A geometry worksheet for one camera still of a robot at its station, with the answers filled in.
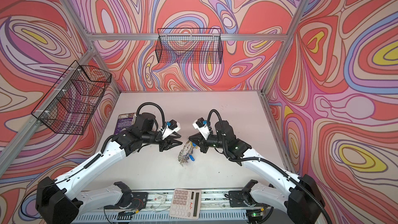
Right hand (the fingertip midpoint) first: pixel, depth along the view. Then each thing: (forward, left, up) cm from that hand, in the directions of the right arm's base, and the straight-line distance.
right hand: (192, 141), depth 73 cm
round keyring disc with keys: (0, +4, -11) cm, 12 cm away
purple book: (+24, +46, -15) cm, 54 cm away
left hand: (+1, +5, +2) cm, 5 cm away
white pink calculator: (-23, +4, -17) cm, 29 cm away
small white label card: (-20, +17, -18) cm, 32 cm away
